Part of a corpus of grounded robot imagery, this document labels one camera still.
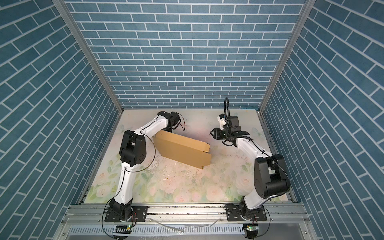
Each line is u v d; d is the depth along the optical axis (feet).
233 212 2.42
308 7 2.33
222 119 2.70
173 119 2.58
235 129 2.34
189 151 2.48
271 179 1.48
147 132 2.07
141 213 2.42
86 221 2.41
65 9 2.33
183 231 2.28
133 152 1.95
